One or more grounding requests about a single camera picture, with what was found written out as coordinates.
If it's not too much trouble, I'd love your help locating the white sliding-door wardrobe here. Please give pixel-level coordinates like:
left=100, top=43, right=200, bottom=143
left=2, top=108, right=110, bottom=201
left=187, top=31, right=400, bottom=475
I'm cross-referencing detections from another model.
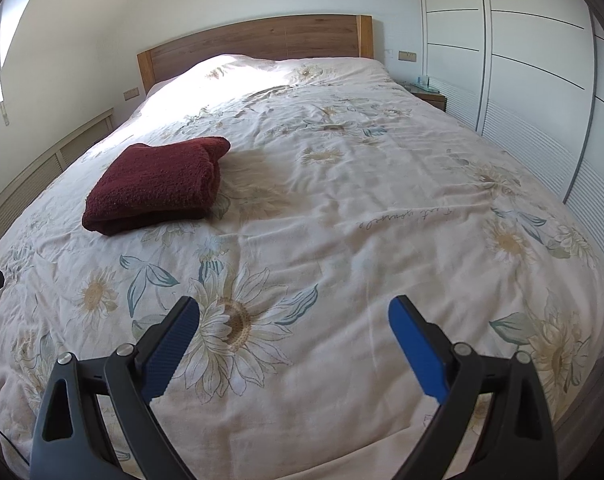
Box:
left=416, top=0, right=604, bottom=291

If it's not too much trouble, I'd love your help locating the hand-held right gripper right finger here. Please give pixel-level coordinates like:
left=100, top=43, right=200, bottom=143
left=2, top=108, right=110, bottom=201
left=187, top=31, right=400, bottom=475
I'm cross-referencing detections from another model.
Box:
left=388, top=295, right=558, bottom=480

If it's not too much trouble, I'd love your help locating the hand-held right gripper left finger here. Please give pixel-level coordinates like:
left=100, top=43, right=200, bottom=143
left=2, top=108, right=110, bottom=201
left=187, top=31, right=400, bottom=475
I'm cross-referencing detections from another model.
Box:
left=31, top=296, right=201, bottom=480

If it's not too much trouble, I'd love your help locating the wooden headboard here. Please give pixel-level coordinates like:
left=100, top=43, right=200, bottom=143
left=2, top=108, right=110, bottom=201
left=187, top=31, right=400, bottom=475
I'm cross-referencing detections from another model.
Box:
left=137, top=15, right=373, bottom=97

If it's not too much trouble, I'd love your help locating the white floral duvet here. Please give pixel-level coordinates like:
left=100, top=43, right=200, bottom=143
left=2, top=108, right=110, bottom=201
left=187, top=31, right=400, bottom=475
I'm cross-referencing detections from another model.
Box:
left=0, top=54, right=604, bottom=480

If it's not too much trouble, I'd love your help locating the white louvered radiator cover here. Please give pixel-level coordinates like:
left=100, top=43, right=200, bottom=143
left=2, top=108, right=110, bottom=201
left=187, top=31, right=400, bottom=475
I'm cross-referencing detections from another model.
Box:
left=0, top=107, right=115, bottom=246

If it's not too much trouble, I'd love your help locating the wooden nightstand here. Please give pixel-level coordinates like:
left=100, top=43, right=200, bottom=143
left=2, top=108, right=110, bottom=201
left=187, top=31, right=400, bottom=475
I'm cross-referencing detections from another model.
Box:
left=407, top=81, right=448, bottom=113

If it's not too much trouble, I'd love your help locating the dark red knitted sweater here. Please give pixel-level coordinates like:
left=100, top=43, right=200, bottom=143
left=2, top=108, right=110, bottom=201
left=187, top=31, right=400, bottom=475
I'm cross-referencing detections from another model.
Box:
left=82, top=136, right=232, bottom=237

